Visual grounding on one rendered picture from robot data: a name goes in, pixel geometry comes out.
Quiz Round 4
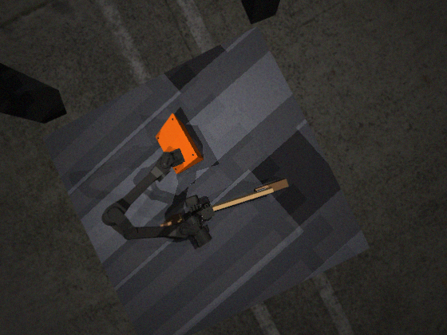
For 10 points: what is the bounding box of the long wooden rail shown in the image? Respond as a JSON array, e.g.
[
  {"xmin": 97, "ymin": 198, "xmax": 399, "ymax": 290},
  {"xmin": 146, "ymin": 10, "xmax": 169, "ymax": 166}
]
[{"xmin": 212, "ymin": 187, "xmax": 274, "ymax": 211}]

